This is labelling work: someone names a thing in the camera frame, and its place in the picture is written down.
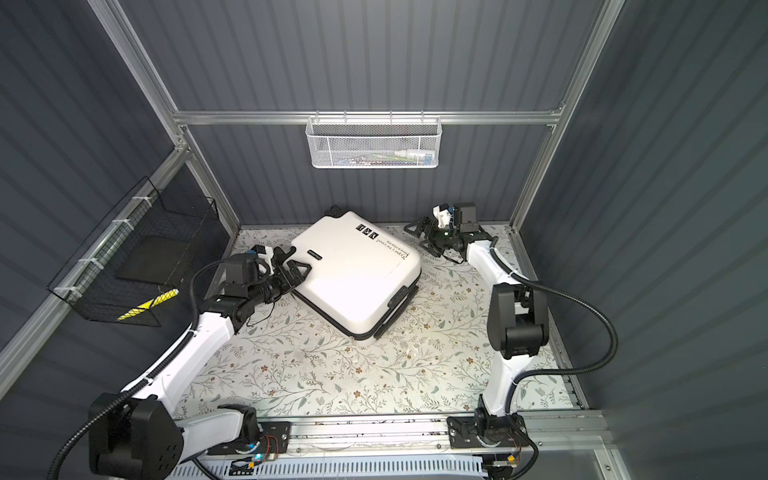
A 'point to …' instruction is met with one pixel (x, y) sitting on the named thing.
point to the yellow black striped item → (147, 305)
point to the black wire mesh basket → (90, 286)
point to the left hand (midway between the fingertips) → (301, 272)
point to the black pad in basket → (155, 259)
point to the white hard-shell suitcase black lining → (362, 279)
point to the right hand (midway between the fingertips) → (415, 236)
